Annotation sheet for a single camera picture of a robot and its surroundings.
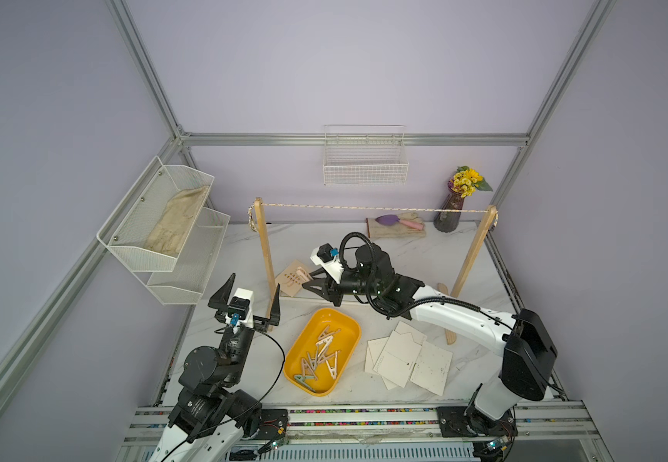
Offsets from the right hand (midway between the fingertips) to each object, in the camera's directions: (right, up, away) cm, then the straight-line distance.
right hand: (309, 283), depth 73 cm
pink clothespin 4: (-1, +4, -5) cm, 7 cm away
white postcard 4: (+28, -17, +18) cm, 37 cm away
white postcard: (+25, -24, +11) cm, 36 cm away
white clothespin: (+6, -27, +9) cm, 29 cm away
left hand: (-11, +1, -10) cm, 15 cm away
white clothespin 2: (+4, -19, +14) cm, 24 cm away
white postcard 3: (+17, -25, +11) cm, 32 cm away
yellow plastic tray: (-3, -21, +14) cm, 25 cm away
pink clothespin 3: (-2, -26, +9) cm, 28 cm away
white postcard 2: (+19, -22, +14) cm, 32 cm away
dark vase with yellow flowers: (+51, +32, +28) cm, 66 cm away
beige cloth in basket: (-39, +15, +6) cm, 42 cm away
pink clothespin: (+5, -23, +11) cm, 26 cm away
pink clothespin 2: (+3, -18, +16) cm, 24 cm away
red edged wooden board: (+23, +17, +46) cm, 54 cm away
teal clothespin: (-3, -28, +7) cm, 29 cm away
